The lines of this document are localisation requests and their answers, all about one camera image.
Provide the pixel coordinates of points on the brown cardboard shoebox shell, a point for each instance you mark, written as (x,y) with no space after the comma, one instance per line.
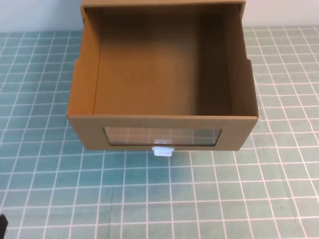
(85,4)

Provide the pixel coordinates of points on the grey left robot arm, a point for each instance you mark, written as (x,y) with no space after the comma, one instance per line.
(3,225)

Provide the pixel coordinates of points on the brown cardboard drawer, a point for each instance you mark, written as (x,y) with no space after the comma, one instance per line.
(171,76)

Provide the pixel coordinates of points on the cyan checkered tablecloth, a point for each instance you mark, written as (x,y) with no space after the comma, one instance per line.
(52,188)

